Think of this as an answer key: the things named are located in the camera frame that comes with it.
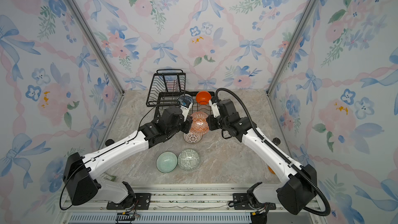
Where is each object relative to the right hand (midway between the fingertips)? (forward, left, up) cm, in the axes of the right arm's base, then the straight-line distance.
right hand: (208, 117), depth 78 cm
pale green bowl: (-15, +23, -21) cm, 34 cm away
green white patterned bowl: (-14, +10, -21) cm, 27 cm away
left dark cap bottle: (-8, +53, -12) cm, 55 cm away
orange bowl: (+29, +3, -16) cm, 34 cm away
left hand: (0, +8, +2) cm, 8 cm away
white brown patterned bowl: (0, +9, -21) cm, 23 cm away
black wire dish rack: (+32, +28, -10) cm, 43 cm away
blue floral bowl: (+29, +15, -17) cm, 37 cm away
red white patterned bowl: (-1, +4, -3) cm, 6 cm away
